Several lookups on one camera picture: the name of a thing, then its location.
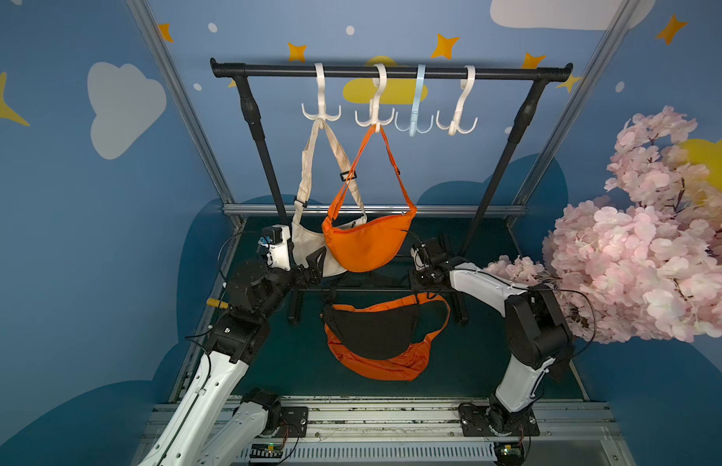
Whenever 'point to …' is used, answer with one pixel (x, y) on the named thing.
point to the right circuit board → (509, 453)
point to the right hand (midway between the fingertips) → (416, 276)
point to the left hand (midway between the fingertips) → (308, 243)
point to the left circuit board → (267, 450)
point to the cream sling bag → (307, 234)
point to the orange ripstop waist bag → (397, 353)
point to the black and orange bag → (418, 311)
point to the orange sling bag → (366, 248)
